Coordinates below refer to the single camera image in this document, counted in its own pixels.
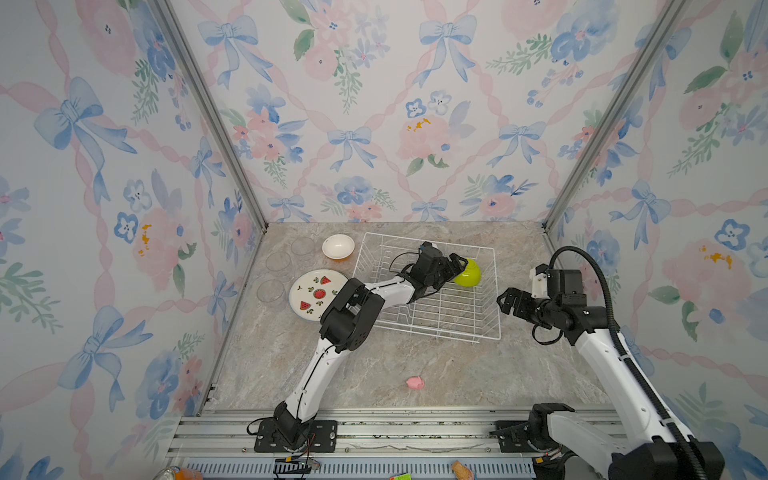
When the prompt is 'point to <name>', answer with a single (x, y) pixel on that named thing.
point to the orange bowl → (338, 247)
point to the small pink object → (415, 383)
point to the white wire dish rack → (453, 309)
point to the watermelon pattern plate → (312, 292)
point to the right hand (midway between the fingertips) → (512, 301)
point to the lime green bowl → (471, 275)
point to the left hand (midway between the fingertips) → (466, 265)
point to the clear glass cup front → (302, 245)
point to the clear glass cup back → (277, 261)
